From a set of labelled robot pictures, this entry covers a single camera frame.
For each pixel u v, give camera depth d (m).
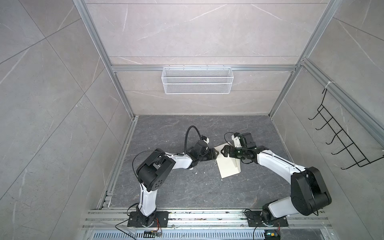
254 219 0.73
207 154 0.78
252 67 1.87
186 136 0.76
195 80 1.01
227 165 0.92
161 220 0.73
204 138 0.86
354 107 0.59
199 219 0.75
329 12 0.70
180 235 0.70
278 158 0.55
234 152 0.80
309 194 0.43
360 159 0.58
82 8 0.68
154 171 0.50
